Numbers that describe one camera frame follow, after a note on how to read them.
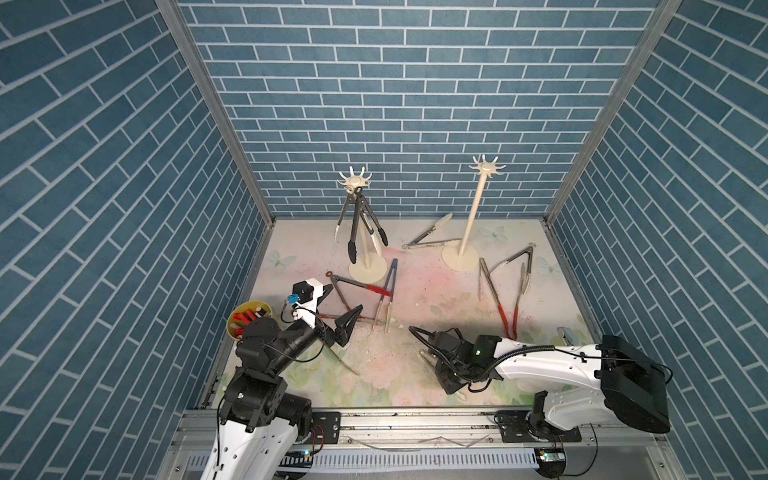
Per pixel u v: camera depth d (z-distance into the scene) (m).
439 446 0.72
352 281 1.02
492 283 1.01
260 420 0.47
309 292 0.53
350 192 0.74
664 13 0.71
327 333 0.59
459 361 0.63
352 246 0.82
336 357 0.85
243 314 0.80
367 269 1.05
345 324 0.57
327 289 0.67
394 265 1.06
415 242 1.12
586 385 0.46
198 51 0.78
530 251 1.11
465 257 1.09
